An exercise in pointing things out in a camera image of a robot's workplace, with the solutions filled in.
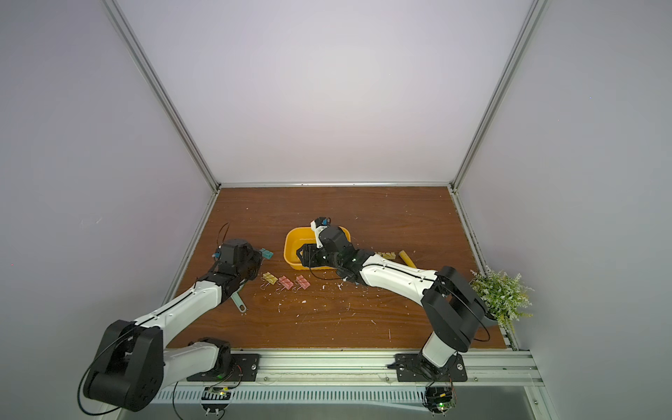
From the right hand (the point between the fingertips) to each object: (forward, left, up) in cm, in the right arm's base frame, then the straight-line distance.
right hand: (301, 248), depth 80 cm
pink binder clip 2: (-5, +1, -15) cm, 15 cm away
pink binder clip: (-5, +7, -15) cm, 18 cm away
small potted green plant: (-14, -57, 0) cm, 59 cm away
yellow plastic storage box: (+12, +6, -13) cm, 18 cm away
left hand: (+4, +14, -7) cm, 16 cm away
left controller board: (-38, +22, -19) cm, 48 cm away
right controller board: (-36, -40, -17) cm, 57 cm away
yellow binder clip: (-4, +13, -15) cm, 20 cm away
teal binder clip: (+3, +15, -9) cm, 18 cm away
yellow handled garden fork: (+7, -35, -16) cm, 39 cm away
